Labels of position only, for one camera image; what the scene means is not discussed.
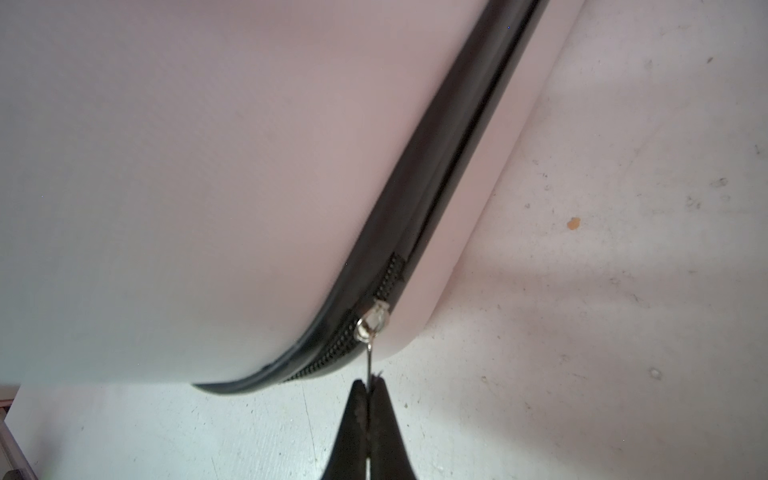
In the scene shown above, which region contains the black suitcase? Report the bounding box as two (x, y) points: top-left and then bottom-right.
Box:
(1, 1), (582, 395)

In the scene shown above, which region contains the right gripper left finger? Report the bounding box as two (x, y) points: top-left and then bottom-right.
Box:
(321, 380), (368, 480)

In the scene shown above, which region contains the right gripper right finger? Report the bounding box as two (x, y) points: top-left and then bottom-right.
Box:
(367, 376), (417, 480)

